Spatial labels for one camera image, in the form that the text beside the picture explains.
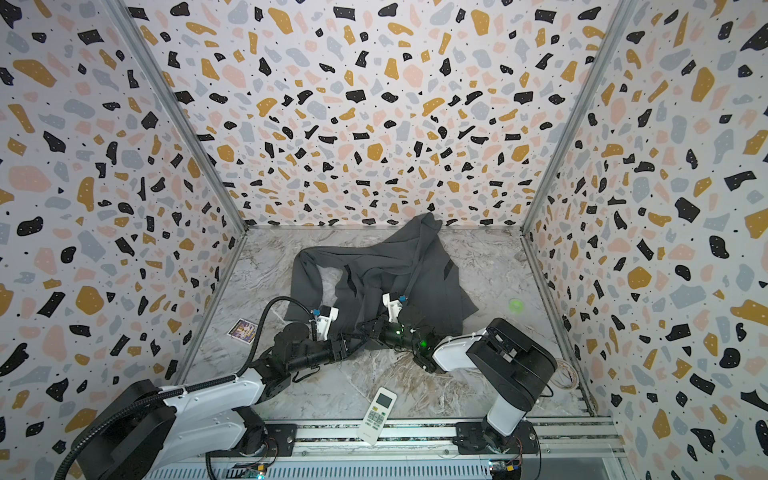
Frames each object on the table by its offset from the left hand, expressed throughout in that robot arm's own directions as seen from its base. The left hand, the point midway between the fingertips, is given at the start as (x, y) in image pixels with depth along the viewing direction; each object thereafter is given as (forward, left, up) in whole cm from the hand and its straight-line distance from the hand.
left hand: (363, 340), depth 77 cm
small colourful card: (+9, +39, -12) cm, 42 cm away
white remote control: (-15, -3, -11) cm, 19 cm away
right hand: (+4, +4, 0) cm, 6 cm away
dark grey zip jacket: (+31, -14, -8) cm, 35 cm away
